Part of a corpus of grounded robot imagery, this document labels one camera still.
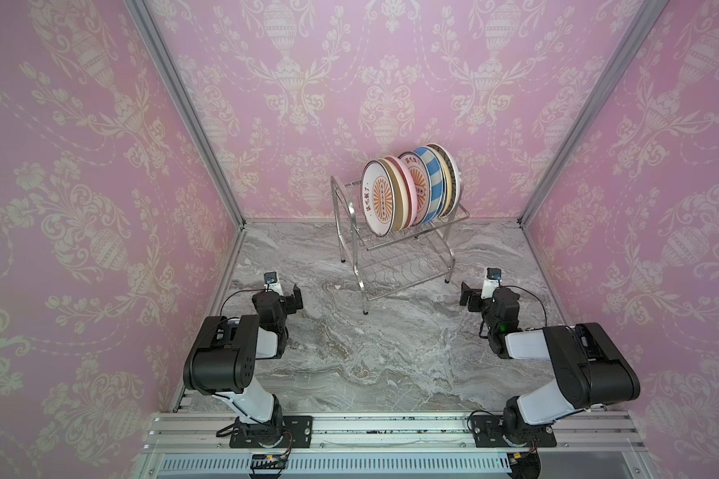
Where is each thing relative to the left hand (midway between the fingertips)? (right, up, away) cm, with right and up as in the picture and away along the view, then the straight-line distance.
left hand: (282, 288), depth 95 cm
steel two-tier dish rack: (+32, +7, +12) cm, 35 cm away
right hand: (+63, +2, -2) cm, 63 cm away
